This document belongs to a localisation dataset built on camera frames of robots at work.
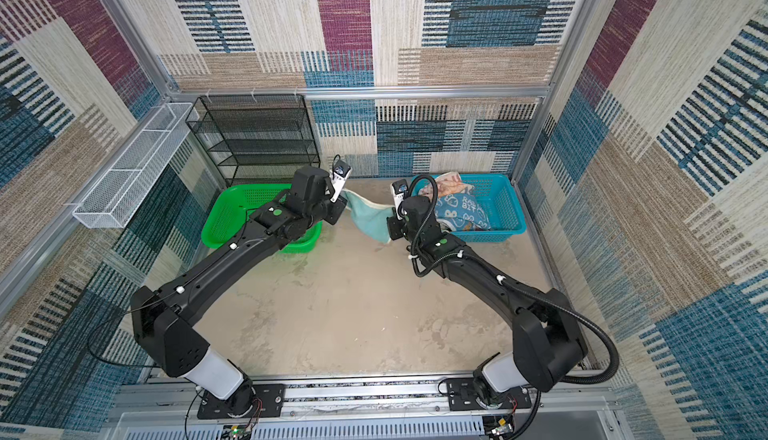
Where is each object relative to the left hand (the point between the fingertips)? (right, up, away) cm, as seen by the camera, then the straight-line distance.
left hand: (337, 188), depth 79 cm
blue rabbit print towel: (+38, -6, +20) cm, 43 cm away
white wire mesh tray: (-51, -4, -9) cm, 52 cm away
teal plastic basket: (+53, -2, +29) cm, 61 cm away
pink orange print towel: (+35, +3, +26) cm, 44 cm away
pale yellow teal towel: (+9, -8, +4) cm, 13 cm away
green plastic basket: (-42, -4, +25) cm, 49 cm away
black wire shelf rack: (-34, +20, +30) cm, 49 cm away
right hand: (+15, -6, +5) cm, 17 cm away
